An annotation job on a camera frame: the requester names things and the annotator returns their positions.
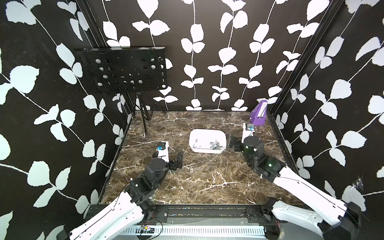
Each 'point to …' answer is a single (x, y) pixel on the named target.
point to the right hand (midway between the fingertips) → (236, 131)
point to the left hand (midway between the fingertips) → (175, 149)
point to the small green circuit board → (146, 229)
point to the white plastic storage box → (207, 141)
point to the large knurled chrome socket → (216, 145)
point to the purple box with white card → (258, 116)
